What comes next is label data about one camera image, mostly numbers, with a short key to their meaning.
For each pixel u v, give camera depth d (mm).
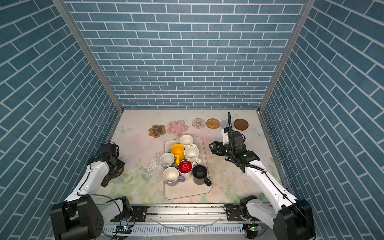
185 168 872
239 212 736
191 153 937
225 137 737
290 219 383
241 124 1141
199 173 848
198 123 1116
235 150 608
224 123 1120
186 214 753
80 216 395
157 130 1079
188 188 826
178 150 933
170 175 845
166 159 875
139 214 736
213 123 1120
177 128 1087
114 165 641
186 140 963
